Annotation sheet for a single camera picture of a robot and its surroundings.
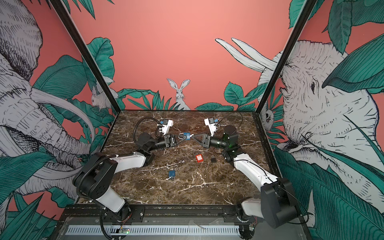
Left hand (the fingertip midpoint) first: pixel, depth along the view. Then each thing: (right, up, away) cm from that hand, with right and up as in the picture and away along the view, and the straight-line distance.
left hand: (186, 138), depth 71 cm
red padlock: (+7, -15, +22) cm, 27 cm away
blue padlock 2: (-10, -22, +17) cm, 30 cm away
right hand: (+3, 0, 0) cm, 3 cm away
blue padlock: (+1, +2, +2) cm, 3 cm away
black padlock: (+16, -16, +23) cm, 32 cm away
